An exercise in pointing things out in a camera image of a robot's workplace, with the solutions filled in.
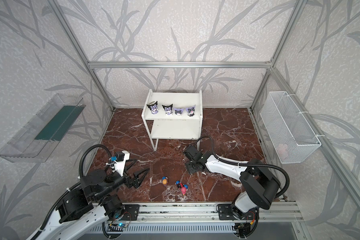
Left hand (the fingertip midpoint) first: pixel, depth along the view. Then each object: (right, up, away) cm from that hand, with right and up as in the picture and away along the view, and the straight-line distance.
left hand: (145, 162), depth 65 cm
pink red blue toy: (+16, -19, +15) cm, 30 cm away
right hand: (+21, -6, +24) cm, 32 cm away
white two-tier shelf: (+11, +20, +7) cm, 25 cm away
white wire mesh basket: (+62, +12, -3) cm, 63 cm away
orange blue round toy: (+5, -15, +17) cm, 24 cm away
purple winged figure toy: (+14, +23, +4) cm, 27 cm away
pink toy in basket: (+66, +4, +8) cm, 66 cm away
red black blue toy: (+14, -17, +16) cm, 27 cm away
